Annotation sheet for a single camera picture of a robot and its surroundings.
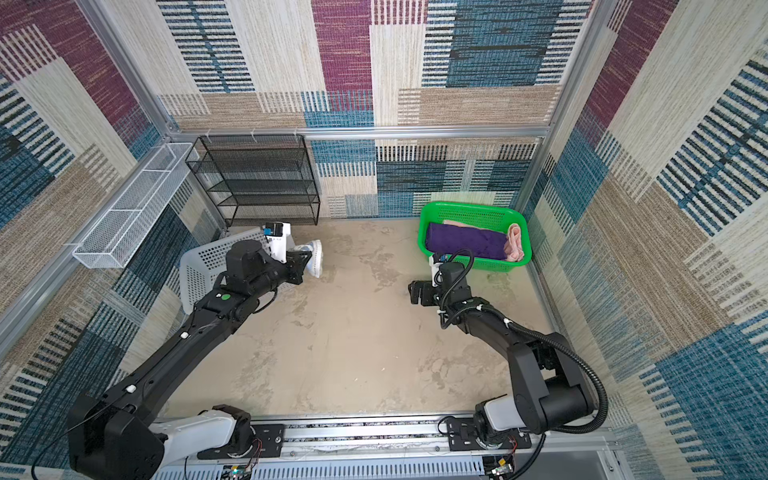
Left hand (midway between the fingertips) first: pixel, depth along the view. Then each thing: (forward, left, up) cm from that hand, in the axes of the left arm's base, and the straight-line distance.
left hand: (310, 248), depth 77 cm
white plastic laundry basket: (+12, +44, -23) cm, 51 cm away
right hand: (-1, -31, -19) cm, 36 cm away
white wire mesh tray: (+1, +45, +6) cm, 45 cm away
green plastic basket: (+30, -59, -19) cm, 69 cm away
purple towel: (+19, -39, -19) cm, 48 cm away
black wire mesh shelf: (+40, +26, -8) cm, 48 cm away
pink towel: (+15, -62, -19) cm, 67 cm away
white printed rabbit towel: (-2, -1, -3) cm, 4 cm away
